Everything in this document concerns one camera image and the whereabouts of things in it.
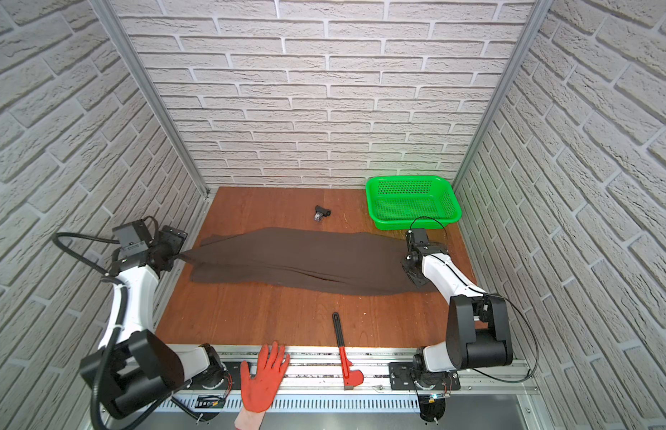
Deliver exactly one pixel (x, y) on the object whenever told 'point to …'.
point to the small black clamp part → (320, 212)
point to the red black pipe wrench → (351, 378)
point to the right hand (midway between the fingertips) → (416, 270)
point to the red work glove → (260, 391)
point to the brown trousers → (291, 262)
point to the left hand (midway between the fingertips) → (182, 232)
